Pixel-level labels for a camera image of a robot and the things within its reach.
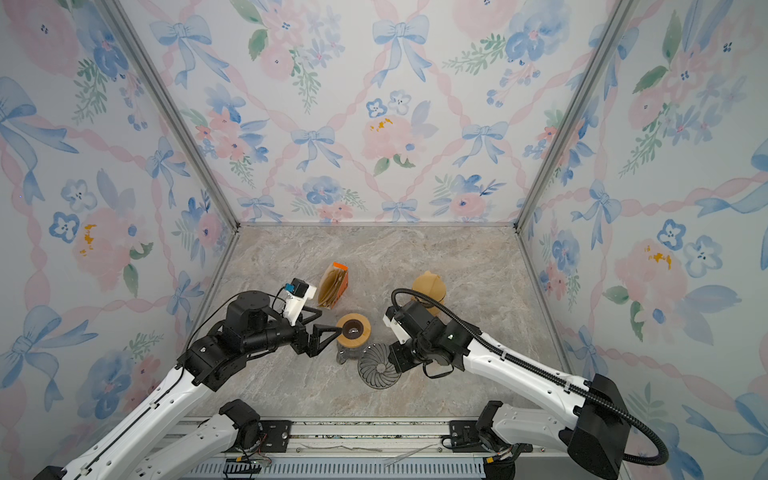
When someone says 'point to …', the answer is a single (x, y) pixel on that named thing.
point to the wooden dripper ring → (347, 341)
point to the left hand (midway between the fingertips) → (330, 320)
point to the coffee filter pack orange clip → (333, 283)
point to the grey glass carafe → (345, 353)
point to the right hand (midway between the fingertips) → (388, 357)
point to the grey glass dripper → (375, 369)
